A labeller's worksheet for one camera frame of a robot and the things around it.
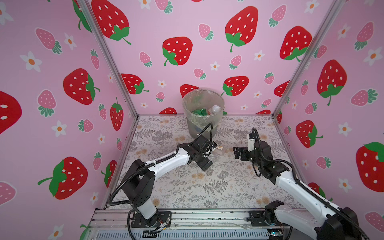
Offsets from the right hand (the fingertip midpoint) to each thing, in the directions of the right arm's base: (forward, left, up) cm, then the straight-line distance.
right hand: (240, 147), depth 82 cm
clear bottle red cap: (+21, +16, +8) cm, 28 cm away
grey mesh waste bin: (+10, +26, +3) cm, 28 cm away
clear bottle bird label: (+6, +11, -11) cm, 17 cm away
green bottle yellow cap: (+20, +24, +6) cm, 31 cm away
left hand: (-5, +19, -7) cm, 21 cm away
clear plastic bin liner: (+31, +24, +3) cm, 39 cm away
